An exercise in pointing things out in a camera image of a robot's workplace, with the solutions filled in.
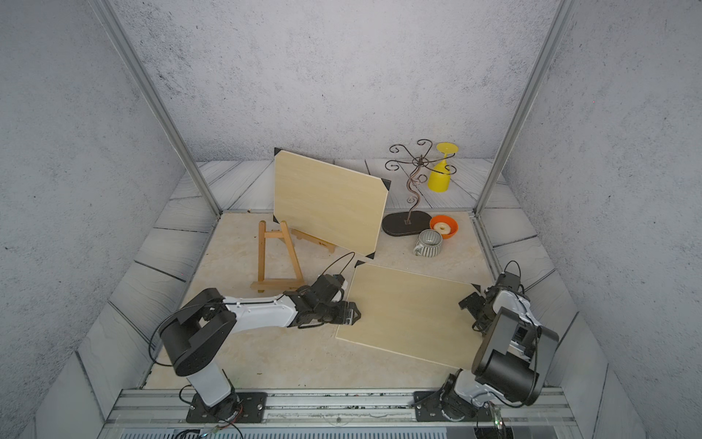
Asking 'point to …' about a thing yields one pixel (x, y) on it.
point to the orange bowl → (447, 226)
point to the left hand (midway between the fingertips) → (358, 320)
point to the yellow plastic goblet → (437, 181)
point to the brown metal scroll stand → (405, 223)
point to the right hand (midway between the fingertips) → (475, 316)
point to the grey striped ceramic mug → (429, 243)
